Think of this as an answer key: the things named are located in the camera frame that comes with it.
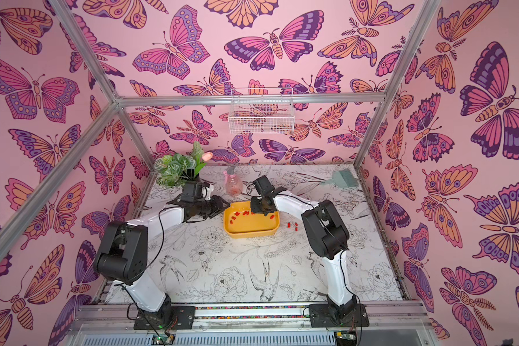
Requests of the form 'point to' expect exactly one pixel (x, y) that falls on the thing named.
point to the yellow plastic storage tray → (239, 221)
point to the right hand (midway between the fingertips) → (249, 209)
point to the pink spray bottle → (234, 184)
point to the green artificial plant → (173, 169)
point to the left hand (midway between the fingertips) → (230, 204)
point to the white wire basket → (262, 112)
